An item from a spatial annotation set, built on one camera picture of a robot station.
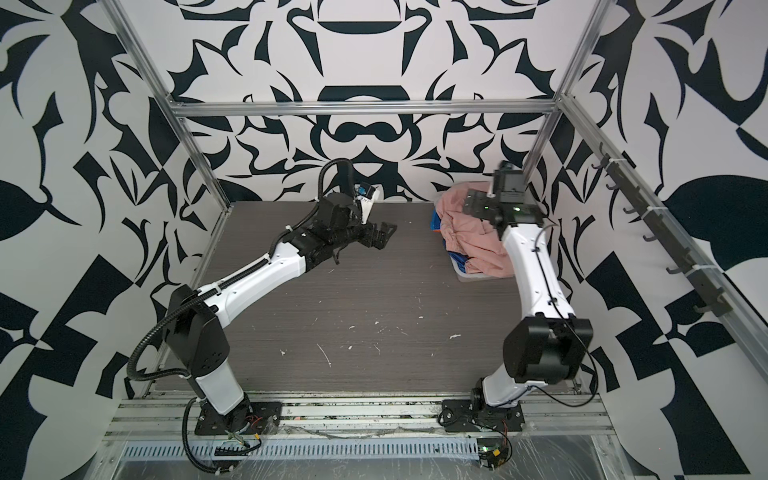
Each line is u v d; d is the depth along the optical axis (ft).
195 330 1.49
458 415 2.41
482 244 3.02
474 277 2.93
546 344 1.41
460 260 2.99
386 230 2.39
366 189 2.25
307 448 2.34
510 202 2.01
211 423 2.41
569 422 2.46
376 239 2.39
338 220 2.03
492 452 2.33
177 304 1.51
